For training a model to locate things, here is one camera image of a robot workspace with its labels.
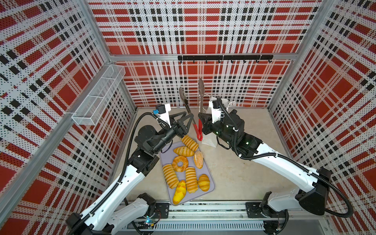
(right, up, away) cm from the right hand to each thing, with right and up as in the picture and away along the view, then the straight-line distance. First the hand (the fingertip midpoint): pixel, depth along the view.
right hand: (200, 115), depth 65 cm
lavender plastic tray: (-21, -25, +28) cm, 43 cm away
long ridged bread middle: (-4, -36, +15) cm, 39 cm away
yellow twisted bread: (-10, -41, +11) cm, 43 cm away
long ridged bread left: (-16, -34, +17) cm, 41 cm away
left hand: (-4, -1, -6) cm, 7 cm away
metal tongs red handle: (-1, -7, +4) cm, 8 cm away
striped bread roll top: (-6, -17, +30) cm, 35 cm away
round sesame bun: (0, -26, +22) cm, 35 cm away
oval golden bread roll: (-10, -22, +25) cm, 35 cm away
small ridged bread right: (+2, -37, +14) cm, 39 cm away
